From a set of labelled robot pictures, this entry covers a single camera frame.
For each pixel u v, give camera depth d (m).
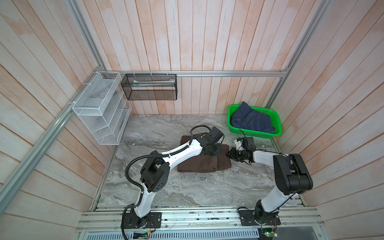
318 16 0.71
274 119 1.07
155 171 0.49
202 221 0.73
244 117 1.10
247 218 0.73
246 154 0.73
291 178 0.48
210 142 0.67
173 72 0.97
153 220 0.73
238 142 0.91
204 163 0.86
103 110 0.70
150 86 1.03
